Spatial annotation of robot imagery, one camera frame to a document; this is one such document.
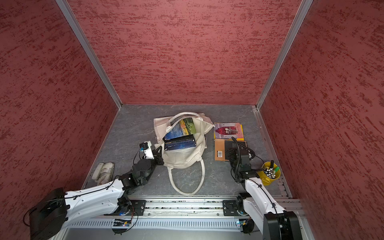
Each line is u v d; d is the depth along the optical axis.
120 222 0.73
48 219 0.41
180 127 0.97
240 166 0.67
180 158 0.88
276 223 0.43
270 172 0.70
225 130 1.04
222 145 0.95
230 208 0.74
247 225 0.71
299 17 0.74
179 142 0.93
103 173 0.83
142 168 0.59
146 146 0.68
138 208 0.74
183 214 0.74
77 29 0.79
